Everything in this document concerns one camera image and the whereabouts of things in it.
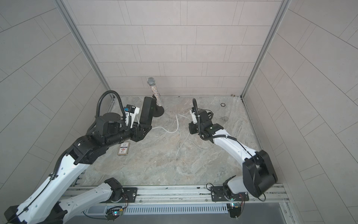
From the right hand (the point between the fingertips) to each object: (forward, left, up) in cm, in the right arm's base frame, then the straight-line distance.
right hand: (190, 124), depth 85 cm
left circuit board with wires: (-41, +40, -10) cm, 58 cm away
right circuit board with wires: (-43, -19, -16) cm, 49 cm away
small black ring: (+26, -29, -12) cm, 41 cm away
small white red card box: (-9, +42, -9) cm, 44 cm away
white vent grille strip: (-40, +17, -13) cm, 46 cm away
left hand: (-12, +19, +18) cm, 29 cm away
